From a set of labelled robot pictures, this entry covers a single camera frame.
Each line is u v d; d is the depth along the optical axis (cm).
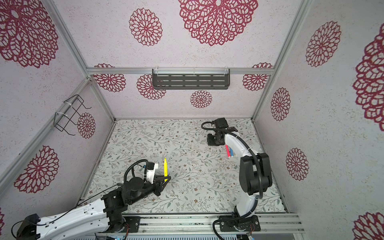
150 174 65
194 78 94
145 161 58
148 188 63
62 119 73
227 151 103
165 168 70
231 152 101
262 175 51
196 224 76
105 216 53
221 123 74
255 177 48
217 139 78
